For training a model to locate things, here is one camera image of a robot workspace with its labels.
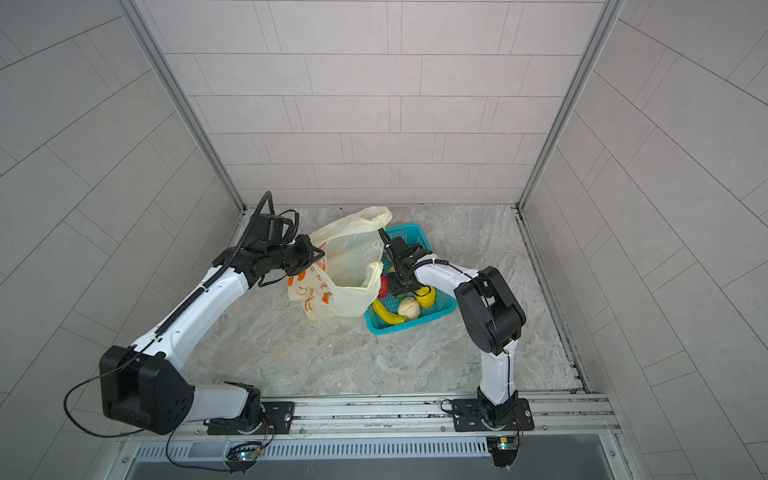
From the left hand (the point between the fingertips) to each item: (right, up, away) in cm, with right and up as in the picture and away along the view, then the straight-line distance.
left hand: (332, 247), depth 79 cm
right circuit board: (+42, -45, -12) cm, 63 cm away
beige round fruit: (+21, -17, +5) cm, 27 cm away
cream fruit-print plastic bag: (+2, -10, +8) cm, 13 cm away
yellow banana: (+12, -18, +7) cm, 23 cm away
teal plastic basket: (+15, -19, +6) cm, 25 cm away
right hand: (+17, -14, +16) cm, 27 cm away
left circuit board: (-16, -45, -14) cm, 50 cm away
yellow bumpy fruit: (+26, -16, +8) cm, 32 cm away
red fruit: (+14, -8, -12) cm, 21 cm away
